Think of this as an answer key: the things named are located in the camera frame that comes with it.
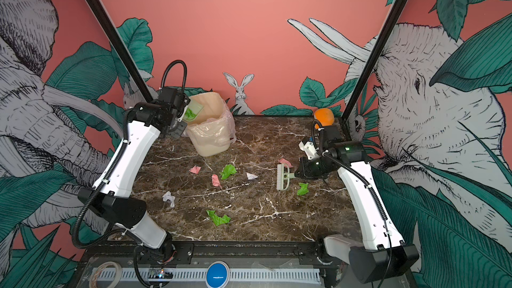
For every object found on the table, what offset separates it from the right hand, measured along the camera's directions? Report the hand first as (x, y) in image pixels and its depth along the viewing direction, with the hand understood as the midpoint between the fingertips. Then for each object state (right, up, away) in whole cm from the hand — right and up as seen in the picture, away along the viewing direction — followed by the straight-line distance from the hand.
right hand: (294, 171), depth 69 cm
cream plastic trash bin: (-32, +14, +15) cm, 38 cm away
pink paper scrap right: (0, -1, +32) cm, 32 cm away
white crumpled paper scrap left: (-54, -15, +18) cm, 59 cm away
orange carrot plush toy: (+25, +23, +45) cm, 56 cm away
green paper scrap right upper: (+8, -12, +21) cm, 26 cm away
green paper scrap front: (-30, -23, +12) cm, 40 cm away
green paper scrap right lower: (-41, +21, +11) cm, 48 cm away
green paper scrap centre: (-28, -5, +27) cm, 39 cm away
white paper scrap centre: (-17, -7, +26) cm, 33 cm away
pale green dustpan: (-40, +23, +12) cm, 48 cm away
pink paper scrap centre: (-34, -9, +24) cm, 42 cm away
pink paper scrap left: (-45, -4, +27) cm, 52 cm away
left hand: (-47, +18, +5) cm, 50 cm away
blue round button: (-27, -37, 0) cm, 46 cm away
